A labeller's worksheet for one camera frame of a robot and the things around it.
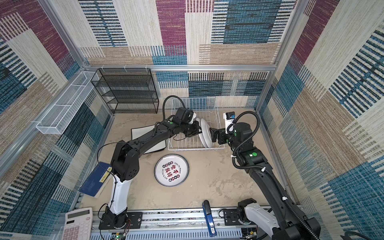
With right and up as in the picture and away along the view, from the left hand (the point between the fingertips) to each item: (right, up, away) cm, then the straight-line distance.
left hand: (205, 128), depth 87 cm
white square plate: (-44, -3, +14) cm, 47 cm away
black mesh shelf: (-55, +27, +24) cm, 66 cm away
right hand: (+6, 0, -12) cm, 13 cm away
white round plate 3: (+1, -3, +3) cm, 4 cm away
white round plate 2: (-3, -4, -1) cm, 5 cm away
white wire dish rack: (+1, +15, +32) cm, 35 cm away
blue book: (-61, -29, -2) cm, 67 cm away
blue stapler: (0, -42, -15) cm, 44 cm away
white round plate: (-20, -24, +3) cm, 31 cm away
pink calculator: (-61, -45, -15) cm, 77 cm away
